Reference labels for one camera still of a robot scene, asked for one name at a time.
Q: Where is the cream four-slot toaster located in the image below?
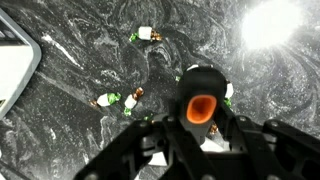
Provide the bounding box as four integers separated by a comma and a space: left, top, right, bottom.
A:
0, 8, 43, 121

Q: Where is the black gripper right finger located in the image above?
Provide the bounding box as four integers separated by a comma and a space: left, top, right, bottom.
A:
214, 112, 320, 180

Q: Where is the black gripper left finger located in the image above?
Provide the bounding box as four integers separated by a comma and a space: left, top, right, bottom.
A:
73, 114, 214, 180

